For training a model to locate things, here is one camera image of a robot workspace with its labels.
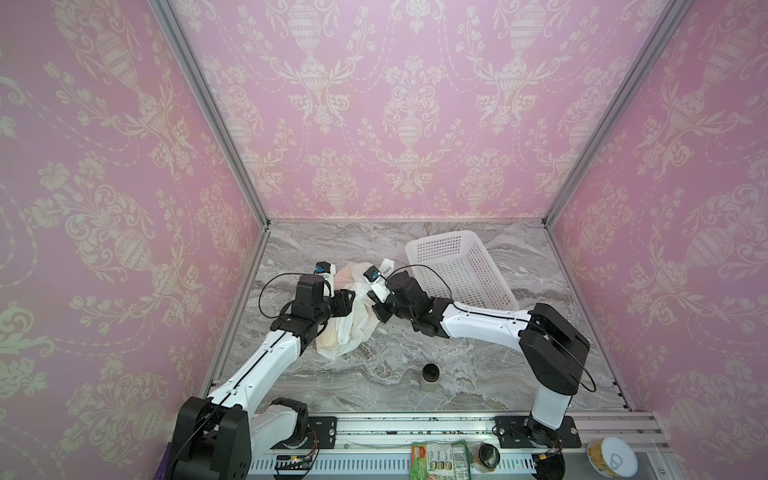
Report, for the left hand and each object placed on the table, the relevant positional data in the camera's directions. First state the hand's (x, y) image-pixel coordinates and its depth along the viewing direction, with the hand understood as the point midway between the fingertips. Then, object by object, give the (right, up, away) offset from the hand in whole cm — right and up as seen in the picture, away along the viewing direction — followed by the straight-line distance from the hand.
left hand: (350, 295), depth 85 cm
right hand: (+6, +1, 0) cm, 6 cm away
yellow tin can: (+61, -33, -19) cm, 72 cm away
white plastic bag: (-3, -10, -3) cm, 11 cm away
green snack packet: (+23, -36, -16) cm, 46 cm away
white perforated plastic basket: (+33, +7, +21) cm, 40 cm away
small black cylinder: (+21, -18, -10) cm, 30 cm away
